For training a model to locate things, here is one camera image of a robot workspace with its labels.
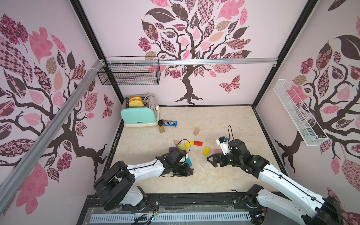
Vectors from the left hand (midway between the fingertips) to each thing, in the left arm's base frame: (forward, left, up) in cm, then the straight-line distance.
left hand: (190, 176), depth 81 cm
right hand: (+6, -13, +10) cm, 17 cm away
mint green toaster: (+42, +35, +13) cm, 56 cm away
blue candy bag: (+40, +14, 0) cm, 43 cm away
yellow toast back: (+49, +38, +17) cm, 64 cm away
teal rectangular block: (+11, 0, -3) cm, 11 cm away
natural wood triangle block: (+24, +8, 0) cm, 25 cm away
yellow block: (+22, +1, -2) cm, 22 cm away
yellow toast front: (+45, +37, +17) cm, 61 cm away
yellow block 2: (+17, -12, -2) cm, 21 cm away
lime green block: (+19, +4, 0) cm, 20 cm away
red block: (+24, -7, -3) cm, 25 cm away
